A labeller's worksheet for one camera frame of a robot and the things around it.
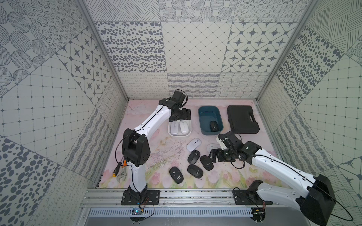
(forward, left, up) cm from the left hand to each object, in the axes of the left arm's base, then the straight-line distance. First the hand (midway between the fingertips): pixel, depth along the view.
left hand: (189, 118), depth 86 cm
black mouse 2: (-22, -11, -16) cm, 29 cm away
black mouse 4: (-27, -4, -16) cm, 31 cm away
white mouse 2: (+3, +4, -15) cm, 16 cm away
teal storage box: (+17, -14, -16) cm, 28 cm away
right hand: (-22, -16, -9) cm, 29 cm away
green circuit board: (-47, +27, -20) cm, 57 cm away
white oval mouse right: (-11, -15, -15) cm, 24 cm away
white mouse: (+3, +11, -16) cm, 20 cm away
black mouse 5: (-29, +7, -16) cm, 34 cm away
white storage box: (+6, 0, -13) cm, 14 cm away
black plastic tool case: (+9, -39, -13) cm, 42 cm away
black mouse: (-18, -3, -17) cm, 25 cm away
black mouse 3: (+5, -18, -15) cm, 24 cm away
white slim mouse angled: (-10, -3, -17) cm, 19 cm away
